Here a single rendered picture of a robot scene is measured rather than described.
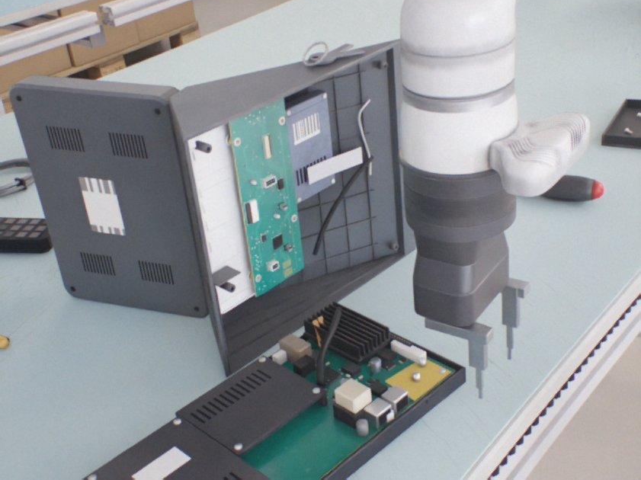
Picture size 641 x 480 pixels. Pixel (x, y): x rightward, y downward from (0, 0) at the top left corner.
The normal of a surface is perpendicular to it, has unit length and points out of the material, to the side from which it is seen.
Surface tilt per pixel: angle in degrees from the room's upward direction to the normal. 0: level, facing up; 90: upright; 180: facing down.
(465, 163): 90
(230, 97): 0
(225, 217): 90
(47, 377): 0
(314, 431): 0
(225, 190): 90
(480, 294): 90
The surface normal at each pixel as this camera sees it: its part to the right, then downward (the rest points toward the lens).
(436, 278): -0.54, 0.13
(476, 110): 0.18, 0.36
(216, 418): -0.09, -0.87
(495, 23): 0.53, 0.27
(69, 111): -0.39, 0.48
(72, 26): 0.79, 0.23
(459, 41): -0.02, 0.49
